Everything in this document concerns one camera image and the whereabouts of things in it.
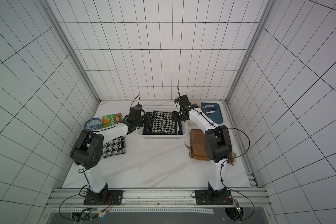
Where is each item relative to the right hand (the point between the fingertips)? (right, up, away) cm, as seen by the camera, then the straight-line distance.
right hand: (170, 117), depth 95 cm
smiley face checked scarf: (-36, -19, -8) cm, 41 cm away
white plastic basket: (-1, +7, +8) cm, 11 cm away
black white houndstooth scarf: (-5, -5, 0) cm, 7 cm away
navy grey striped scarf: (-14, -5, -9) cm, 18 cm away
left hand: (-13, -2, +1) cm, 13 cm away
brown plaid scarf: (+18, -20, -7) cm, 28 cm away
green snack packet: (-46, -3, +10) cm, 47 cm away
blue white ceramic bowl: (-59, -6, +8) cm, 60 cm away
